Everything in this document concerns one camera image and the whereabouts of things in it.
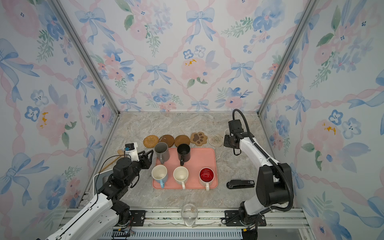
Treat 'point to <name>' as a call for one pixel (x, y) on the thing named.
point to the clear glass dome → (189, 213)
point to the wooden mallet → (120, 153)
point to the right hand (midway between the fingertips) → (230, 141)
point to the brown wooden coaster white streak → (167, 139)
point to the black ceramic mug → (183, 153)
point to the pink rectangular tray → (199, 158)
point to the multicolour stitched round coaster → (215, 140)
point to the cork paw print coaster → (198, 138)
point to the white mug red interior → (206, 176)
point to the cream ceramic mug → (181, 175)
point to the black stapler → (239, 184)
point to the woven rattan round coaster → (150, 141)
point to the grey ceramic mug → (161, 149)
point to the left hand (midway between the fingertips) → (149, 150)
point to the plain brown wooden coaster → (180, 139)
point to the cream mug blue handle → (159, 173)
